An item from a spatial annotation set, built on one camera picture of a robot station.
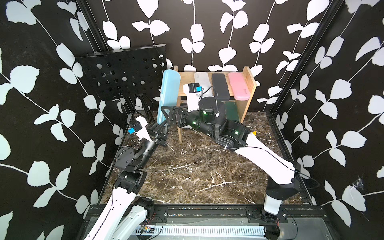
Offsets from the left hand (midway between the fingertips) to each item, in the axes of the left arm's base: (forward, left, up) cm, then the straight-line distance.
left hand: (167, 119), depth 56 cm
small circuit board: (-31, +15, -45) cm, 57 cm away
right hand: (+2, -1, +6) cm, 6 cm away
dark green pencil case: (+24, -34, -21) cm, 47 cm away
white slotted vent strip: (-33, -16, -44) cm, 58 cm away
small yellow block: (+23, -55, -43) cm, 74 cm away
